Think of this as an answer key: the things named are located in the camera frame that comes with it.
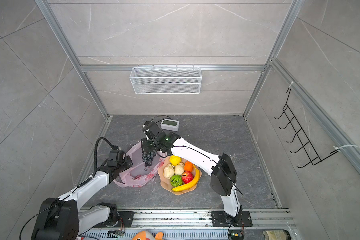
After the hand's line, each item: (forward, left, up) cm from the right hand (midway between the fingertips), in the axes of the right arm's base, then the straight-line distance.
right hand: (142, 144), depth 78 cm
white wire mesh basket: (+46, -11, +9) cm, 48 cm away
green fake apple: (-15, -17, -14) cm, 27 cm away
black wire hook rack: (-10, -75, +11) cm, 77 cm away
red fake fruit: (-13, -23, -13) cm, 30 cm away
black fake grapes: (-4, -2, -8) cm, 9 cm away
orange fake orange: (-7, -25, -14) cm, 29 cm away
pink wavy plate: (-15, -12, -17) cm, 26 cm away
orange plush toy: (-39, -5, -13) cm, 41 cm away
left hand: (0, +12, -14) cm, 19 cm away
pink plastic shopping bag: (-9, +5, -20) cm, 23 cm away
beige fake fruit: (-10, -13, -13) cm, 21 cm away
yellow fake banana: (-17, -25, -14) cm, 33 cm away
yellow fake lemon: (-4, -17, -12) cm, 21 cm away
